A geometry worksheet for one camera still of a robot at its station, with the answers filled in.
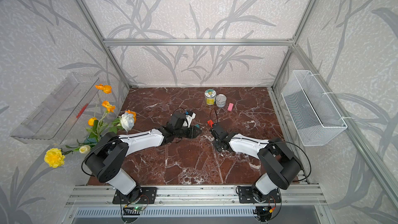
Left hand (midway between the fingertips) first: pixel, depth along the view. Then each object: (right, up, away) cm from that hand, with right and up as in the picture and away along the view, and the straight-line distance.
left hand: (200, 132), depth 87 cm
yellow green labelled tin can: (+6, +21, +18) cm, 28 cm away
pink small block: (+20, +13, +21) cm, 32 cm away
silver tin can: (+13, +18, +19) cm, 29 cm away
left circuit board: (-33, -34, -15) cm, 50 cm away
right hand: (+11, -7, +4) cm, 14 cm away
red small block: (+6, +3, +14) cm, 15 cm away
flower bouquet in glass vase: (-44, +6, -19) cm, 49 cm away
